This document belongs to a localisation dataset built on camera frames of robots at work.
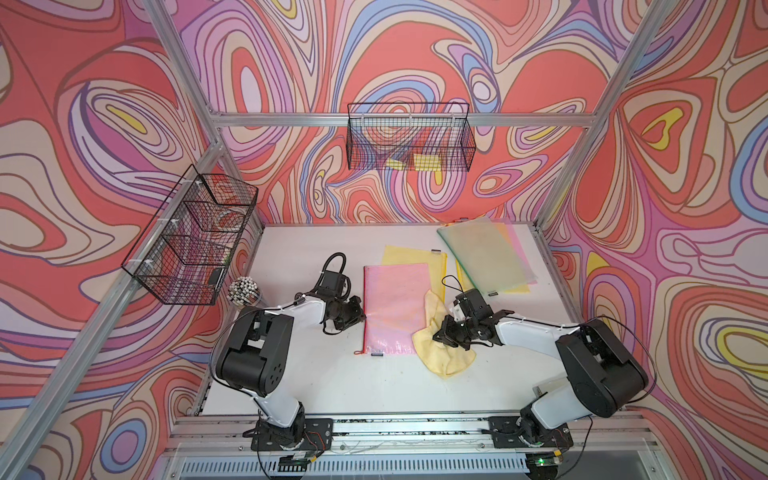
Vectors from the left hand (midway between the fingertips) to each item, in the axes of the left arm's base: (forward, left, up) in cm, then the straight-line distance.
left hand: (370, 316), depth 93 cm
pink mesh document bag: (+26, -56, -2) cm, 62 cm away
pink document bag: (+4, -8, -1) cm, 9 cm away
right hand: (-9, -20, -2) cm, 22 cm away
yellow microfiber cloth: (-14, -22, 0) cm, 26 cm away
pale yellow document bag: (+22, -24, -2) cm, 33 cm away
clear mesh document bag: (+27, -44, -1) cm, 52 cm away
